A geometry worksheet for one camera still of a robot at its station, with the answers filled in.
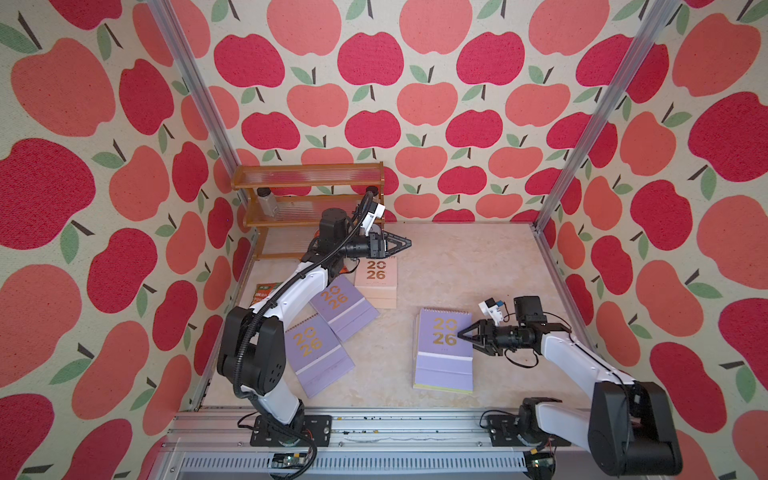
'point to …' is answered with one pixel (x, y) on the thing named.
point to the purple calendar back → (443, 358)
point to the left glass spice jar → (267, 200)
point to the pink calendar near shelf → (376, 280)
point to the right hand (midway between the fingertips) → (464, 346)
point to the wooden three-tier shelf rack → (285, 202)
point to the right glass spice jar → (371, 192)
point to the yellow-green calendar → (440, 388)
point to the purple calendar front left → (317, 356)
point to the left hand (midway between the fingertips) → (407, 253)
